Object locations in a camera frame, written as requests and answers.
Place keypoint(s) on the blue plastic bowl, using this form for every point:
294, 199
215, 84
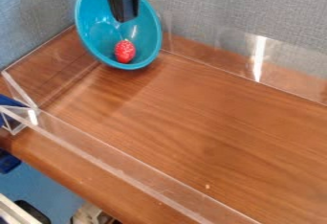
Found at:
100, 32

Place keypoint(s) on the clear acrylic left barrier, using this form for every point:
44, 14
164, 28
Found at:
47, 72

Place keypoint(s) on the clear acrylic barrier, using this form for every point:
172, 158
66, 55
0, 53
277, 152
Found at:
47, 72
72, 147
265, 60

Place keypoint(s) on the white crumpled object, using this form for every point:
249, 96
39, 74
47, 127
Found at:
90, 214

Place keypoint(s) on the black and white equipment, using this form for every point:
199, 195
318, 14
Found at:
19, 212

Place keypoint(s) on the red toy strawberry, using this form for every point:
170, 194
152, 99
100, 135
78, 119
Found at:
124, 51

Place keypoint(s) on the blue table clamp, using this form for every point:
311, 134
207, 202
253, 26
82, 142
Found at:
8, 161

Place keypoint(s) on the clear acrylic front barrier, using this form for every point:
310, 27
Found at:
72, 147

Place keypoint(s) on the clear acrylic back barrier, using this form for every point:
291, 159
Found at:
265, 60

